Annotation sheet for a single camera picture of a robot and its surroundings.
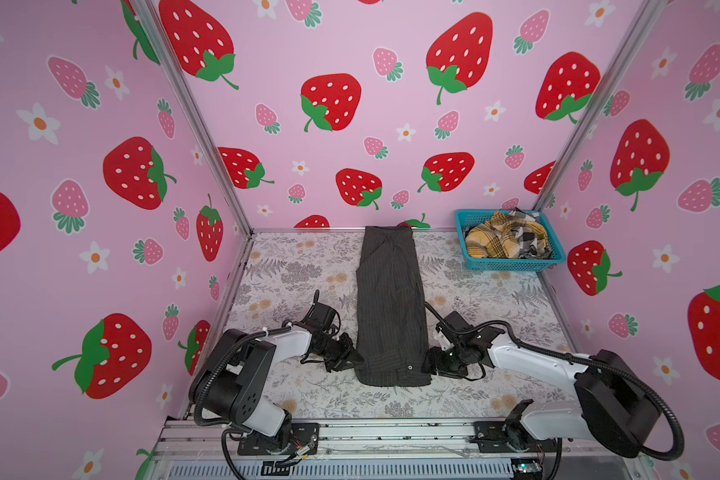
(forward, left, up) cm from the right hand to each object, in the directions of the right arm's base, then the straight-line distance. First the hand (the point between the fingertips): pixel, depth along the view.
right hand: (425, 371), depth 84 cm
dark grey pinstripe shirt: (+8, +10, 0) cm, 13 cm away
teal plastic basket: (+59, -15, +7) cm, 62 cm away
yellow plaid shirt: (+47, -24, +8) cm, 54 cm away
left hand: (+1, +18, 0) cm, 18 cm away
